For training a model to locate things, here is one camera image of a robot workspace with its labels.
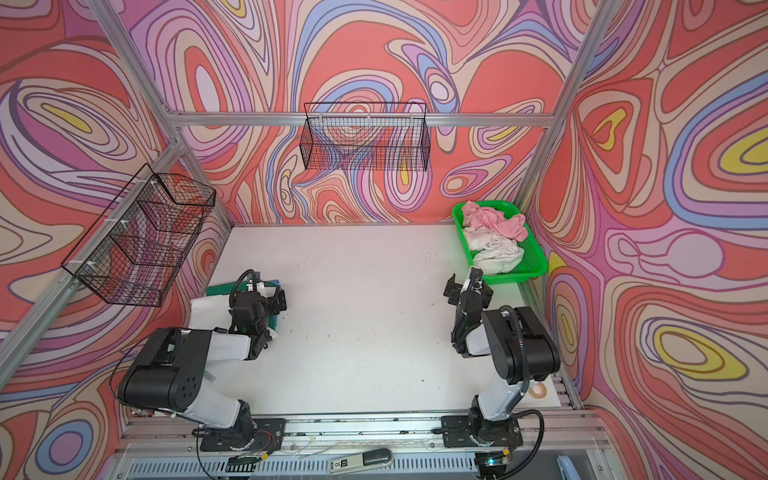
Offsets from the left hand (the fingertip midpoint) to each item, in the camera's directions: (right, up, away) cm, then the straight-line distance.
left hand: (269, 286), depth 93 cm
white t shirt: (-15, -7, -5) cm, 18 cm away
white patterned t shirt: (+76, +10, +12) cm, 78 cm away
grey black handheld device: (+33, -36, -27) cm, 56 cm away
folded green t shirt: (-15, -1, +2) cm, 15 cm away
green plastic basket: (+88, +7, +8) cm, 89 cm away
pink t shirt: (+72, +24, +18) cm, 78 cm away
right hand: (+64, +1, +1) cm, 64 cm away
